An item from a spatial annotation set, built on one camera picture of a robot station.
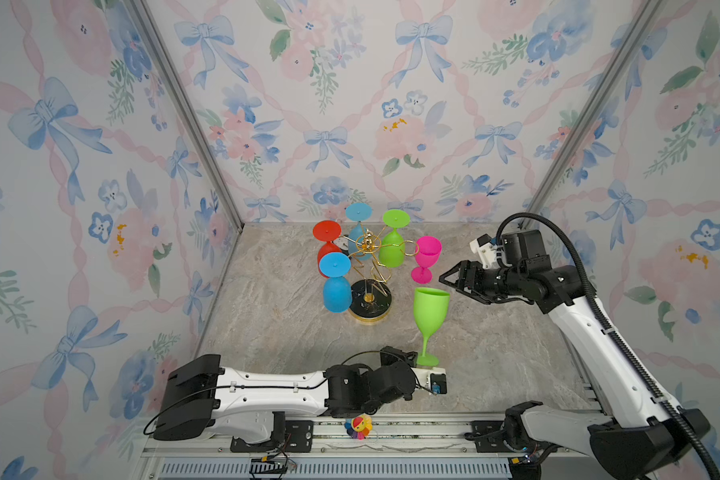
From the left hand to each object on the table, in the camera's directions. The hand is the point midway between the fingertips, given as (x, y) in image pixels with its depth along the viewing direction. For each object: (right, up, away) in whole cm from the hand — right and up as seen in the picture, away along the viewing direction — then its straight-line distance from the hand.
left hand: (414, 349), depth 71 cm
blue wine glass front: (-19, +14, +5) cm, 24 cm away
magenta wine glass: (+8, +23, +22) cm, 33 cm away
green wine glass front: (+3, +10, -4) cm, 11 cm away
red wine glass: (-21, +28, +7) cm, 36 cm away
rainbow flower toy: (-13, -21, +4) cm, 25 cm away
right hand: (+8, +16, 0) cm, 18 cm away
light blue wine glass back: (-13, +34, +12) cm, 38 cm away
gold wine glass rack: (-10, +7, +26) cm, 29 cm away
